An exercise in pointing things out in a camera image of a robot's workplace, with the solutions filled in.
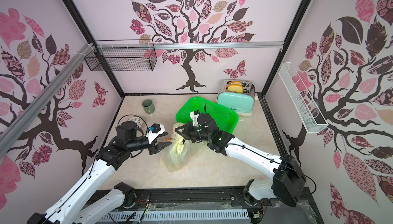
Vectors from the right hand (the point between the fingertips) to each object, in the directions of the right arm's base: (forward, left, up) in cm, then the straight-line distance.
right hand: (174, 132), depth 70 cm
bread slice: (+40, -36, -6) cm, 54 cm away
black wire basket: (+89, +57, -12) cm, 106 cm away
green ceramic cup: (+32, +24, -18) cm, 44 cm away
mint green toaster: (+29, -40, -14) cm, 51 cm away
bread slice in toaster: (+36, -36, -6) cm, 51 cm away
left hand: (-2, +4, -4) cm, 6 cm away
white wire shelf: (+8, -68, -1) cm, 69 cm away
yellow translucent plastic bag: (-9, -1, -3) cm, 9 cm away
